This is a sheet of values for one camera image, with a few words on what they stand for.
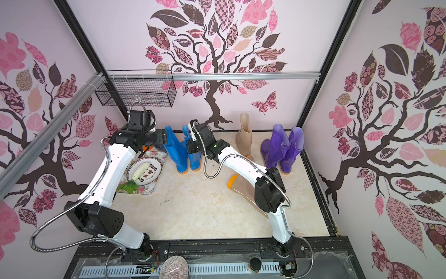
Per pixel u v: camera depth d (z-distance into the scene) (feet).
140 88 3.11
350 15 2.30
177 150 2.75
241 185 2.94
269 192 1.63
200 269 2.29
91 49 2.61
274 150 2.95
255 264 2.06
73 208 1.29
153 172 3.21
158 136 2.29
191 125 2.43
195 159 3.10
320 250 2.44
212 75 3.06
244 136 2.89
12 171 1.65
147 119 1.97
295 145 2.59
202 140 2.04
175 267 2.24
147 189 3.03
